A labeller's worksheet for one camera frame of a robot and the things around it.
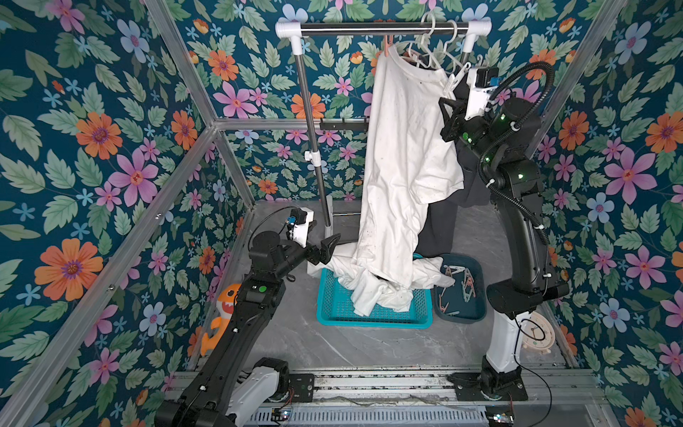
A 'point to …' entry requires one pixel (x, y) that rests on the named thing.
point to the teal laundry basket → (336, 308)
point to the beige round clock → (537, 333)
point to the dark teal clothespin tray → (466, 300)
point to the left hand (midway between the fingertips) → (329, 228)
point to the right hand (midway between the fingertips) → (457, 91)
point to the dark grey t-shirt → (441, 213)
